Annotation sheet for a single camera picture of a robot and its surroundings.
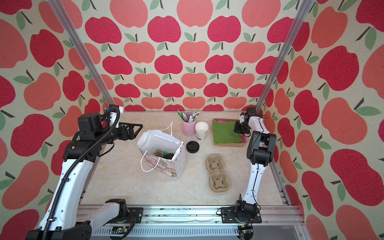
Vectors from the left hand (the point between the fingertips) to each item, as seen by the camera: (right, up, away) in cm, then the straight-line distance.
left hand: (137, 125), depth 68 cm
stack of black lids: (+26, -14, +30) cm, 42 cm away
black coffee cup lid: (+13, -17, +13) cm, 25 cm away
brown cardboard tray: (+48, -13, +30) cm, 58 cm away
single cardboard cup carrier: (+4, -17, +25) cm, 30 cm away
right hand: (+59, -4, +36) cm, 69 cm away
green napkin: (+48, -5, +35) cm, 59 cm away
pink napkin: (+60, -9, +30) cm, 67 cm away
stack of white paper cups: (+32, -2, +32) cm, 45 cm away
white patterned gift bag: (+6, -16, +25) cm, 30 cm away
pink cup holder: (+23, -2, +32) cm, 39 cm away
